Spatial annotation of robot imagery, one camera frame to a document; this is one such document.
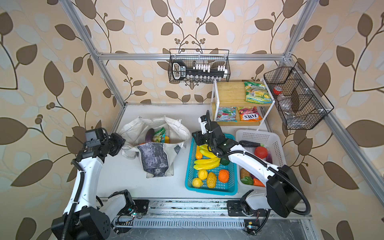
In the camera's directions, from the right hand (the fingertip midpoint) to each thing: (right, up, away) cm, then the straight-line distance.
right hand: (195, 134), depth 81 cm
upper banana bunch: (+5, -10, +7) cm, 13 cm away
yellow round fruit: (+1, -25, -3) cm, 26 cm away
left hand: (-38, -1, -2) cm, 38 cm away
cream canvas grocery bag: (-20, -13, -4) cm, 24 cm away
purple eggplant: (-29, -2, +13) cm, 32 cm away
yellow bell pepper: (-19, -5, +15) cm, 25 cm away
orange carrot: (+32, -25, -5) cm, 41 cm away
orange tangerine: (+15, -22, -2) cm, 27 cm away
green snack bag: (-22, -2, +10) cm, 25 cm away
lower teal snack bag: (+19, +11, +8) cm, 23 cm away
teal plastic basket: (+18, -29, -2) cm, 34 cm away
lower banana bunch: (+6, -18, +6) cm, 20 cm away
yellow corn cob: (+8, -24, -2) cm, 26 cm away
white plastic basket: (+48, -6, +12) cm, 50 cm away
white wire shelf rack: (+21, +22, 0) cm, 30 cm away
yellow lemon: (+4, -22, 0) cm, 22 cm away
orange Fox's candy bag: (+33, +11, +10) cm, 36 cm away
